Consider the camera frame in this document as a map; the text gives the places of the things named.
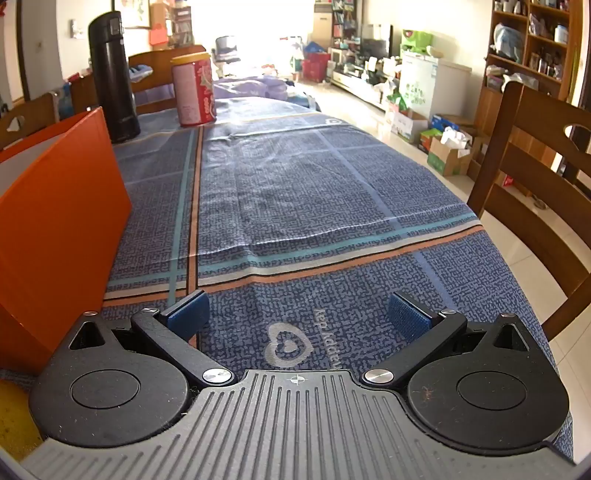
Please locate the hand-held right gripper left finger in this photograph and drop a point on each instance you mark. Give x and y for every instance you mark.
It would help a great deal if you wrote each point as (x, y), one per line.
(189, 314)

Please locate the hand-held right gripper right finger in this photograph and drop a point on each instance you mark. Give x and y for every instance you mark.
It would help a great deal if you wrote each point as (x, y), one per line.
(408, 318)

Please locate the orange cardboard box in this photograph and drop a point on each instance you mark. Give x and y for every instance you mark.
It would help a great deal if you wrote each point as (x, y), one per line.
(60, 221)

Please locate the green and white cardboard box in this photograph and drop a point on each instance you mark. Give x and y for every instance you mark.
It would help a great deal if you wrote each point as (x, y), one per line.
(445, 159)

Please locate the blue patterned tablecloth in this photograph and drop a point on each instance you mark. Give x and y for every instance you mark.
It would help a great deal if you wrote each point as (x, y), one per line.
(300, 194)

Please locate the blue cardboard box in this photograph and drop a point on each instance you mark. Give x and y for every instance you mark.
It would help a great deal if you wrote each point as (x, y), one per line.
(450, 123)

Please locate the wooden bookshelf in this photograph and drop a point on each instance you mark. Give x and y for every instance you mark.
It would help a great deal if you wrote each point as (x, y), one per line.
(484, 115)

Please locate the wooden dining chair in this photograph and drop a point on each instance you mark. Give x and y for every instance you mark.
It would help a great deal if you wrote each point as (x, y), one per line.
(83, 94)
(531, 138)
(157, 60)

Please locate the pink and red can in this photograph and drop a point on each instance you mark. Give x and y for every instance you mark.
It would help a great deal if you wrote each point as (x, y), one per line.
(194, 92)

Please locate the white television cabinet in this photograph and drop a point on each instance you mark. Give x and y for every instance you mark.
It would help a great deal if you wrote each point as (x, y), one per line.
(364, 87)

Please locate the lilac cloth pile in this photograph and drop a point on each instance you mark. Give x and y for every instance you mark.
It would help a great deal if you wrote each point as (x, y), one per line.
(249, 86)

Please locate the white chest freezer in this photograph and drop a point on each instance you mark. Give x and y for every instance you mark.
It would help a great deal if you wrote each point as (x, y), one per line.
(434, 83)

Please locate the black thermos bottle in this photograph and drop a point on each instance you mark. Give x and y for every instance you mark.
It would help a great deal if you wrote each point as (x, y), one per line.
(113, 78)

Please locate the wooden chair with heart cutout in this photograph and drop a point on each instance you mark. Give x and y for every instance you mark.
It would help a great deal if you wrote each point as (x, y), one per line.
(34, 113)

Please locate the red shopping basket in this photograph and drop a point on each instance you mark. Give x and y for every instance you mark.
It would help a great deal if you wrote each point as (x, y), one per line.
(317, 67)

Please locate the office chair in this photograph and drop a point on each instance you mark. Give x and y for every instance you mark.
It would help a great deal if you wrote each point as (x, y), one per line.
(228, 48)

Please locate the black television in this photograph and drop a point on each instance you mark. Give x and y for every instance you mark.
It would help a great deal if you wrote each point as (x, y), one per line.
(376, 44)

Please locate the standing air conditioner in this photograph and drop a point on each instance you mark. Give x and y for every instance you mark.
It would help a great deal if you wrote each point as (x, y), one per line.
(323, 25)

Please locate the framed wall painting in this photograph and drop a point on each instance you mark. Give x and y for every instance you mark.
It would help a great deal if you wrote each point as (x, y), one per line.
(136, 14)

